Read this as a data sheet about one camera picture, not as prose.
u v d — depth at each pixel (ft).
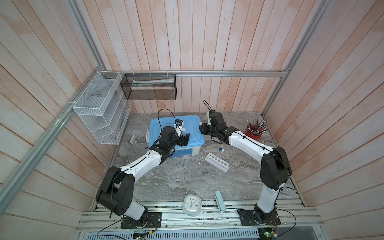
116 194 1.41
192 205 2.50
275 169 1.58
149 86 3.50
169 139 2.17
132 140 3.37
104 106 2.21
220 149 2.70
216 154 2.90
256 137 3.18
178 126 2.39
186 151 2.89
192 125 3.04
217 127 2.29
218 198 2.52
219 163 2.95
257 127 3.05
